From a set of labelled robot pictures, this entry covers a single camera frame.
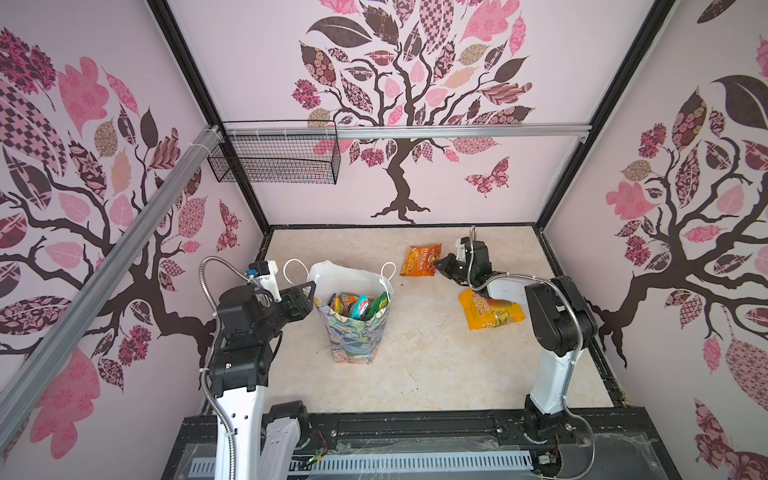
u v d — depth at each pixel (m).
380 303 0.76
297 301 0.59
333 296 0.90
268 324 0.55
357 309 0.74
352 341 0.74
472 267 0.79
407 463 0.70
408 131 0.94
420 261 1.02
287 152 0.95
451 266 0.89
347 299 0.90
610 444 0.72
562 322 0.52
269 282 0.59
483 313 0.90
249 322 0.48
